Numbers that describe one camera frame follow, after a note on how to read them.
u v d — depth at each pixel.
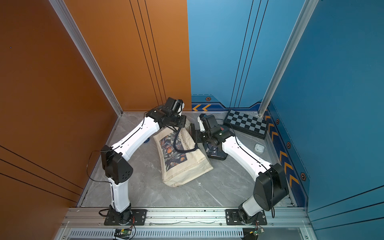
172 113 0.68
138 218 0.74
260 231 0.69
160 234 0.70
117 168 0.48
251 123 1.09
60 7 0.69
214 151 0.94
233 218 0.72
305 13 0.71
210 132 0.62
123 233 0.72
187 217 0.75
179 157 0.81
